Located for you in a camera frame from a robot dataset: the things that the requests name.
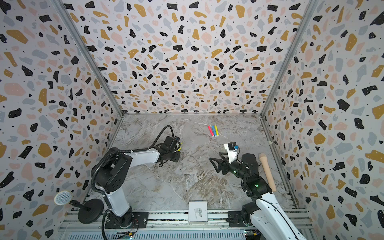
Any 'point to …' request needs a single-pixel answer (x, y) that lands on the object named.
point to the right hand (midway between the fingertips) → (213, 155)
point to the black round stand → (90, 211)
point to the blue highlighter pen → (214, 130)
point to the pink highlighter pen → (209, 128)
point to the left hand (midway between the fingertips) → (178, 152)
